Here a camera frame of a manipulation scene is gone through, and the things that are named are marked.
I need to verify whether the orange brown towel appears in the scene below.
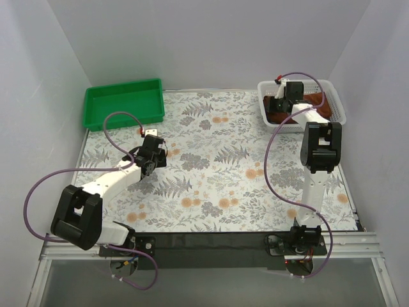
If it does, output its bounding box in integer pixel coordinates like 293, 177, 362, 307
262, 92, 335, 125

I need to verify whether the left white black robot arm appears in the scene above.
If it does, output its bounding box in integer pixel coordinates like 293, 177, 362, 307
50, 129, 167, 250

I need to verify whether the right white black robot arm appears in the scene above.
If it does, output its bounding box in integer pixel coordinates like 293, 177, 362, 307
263, 77, 342, 257

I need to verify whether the white plastic basket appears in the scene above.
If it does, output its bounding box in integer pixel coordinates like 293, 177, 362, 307
257, 79, 346, 133

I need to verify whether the green plastic tray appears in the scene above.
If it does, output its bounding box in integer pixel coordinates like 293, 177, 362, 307
82, 79, 165, 132

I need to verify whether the floral table mat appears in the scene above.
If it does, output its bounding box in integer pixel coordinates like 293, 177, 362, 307
62, 90, 359, 233

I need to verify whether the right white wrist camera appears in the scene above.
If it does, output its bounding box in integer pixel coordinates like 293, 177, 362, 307
274, 75, 288, 99

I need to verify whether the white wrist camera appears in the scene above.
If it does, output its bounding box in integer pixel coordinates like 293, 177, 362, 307
140, 129, 158, 138
274, 75, 288, 99

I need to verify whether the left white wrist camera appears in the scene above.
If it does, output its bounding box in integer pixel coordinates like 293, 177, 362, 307
140, 129, 158, 138

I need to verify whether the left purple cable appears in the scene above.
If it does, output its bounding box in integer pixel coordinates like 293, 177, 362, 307
24, 111, 159, 291

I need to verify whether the purple cable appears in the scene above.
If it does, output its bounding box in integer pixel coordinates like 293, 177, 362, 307
24, 111, 159, 291
264, 71, 334, 280

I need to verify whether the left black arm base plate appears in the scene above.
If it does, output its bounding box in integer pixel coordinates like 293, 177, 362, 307
98, 234, 156, 257

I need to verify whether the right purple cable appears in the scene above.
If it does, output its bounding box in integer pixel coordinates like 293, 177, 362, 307
264, 71, 334, 280

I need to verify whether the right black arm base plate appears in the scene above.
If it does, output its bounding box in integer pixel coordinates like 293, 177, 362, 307
264, 234, 327, 256

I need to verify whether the aluminium frame rail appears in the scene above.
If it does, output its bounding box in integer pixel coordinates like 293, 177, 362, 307
28, 232, 399, 306

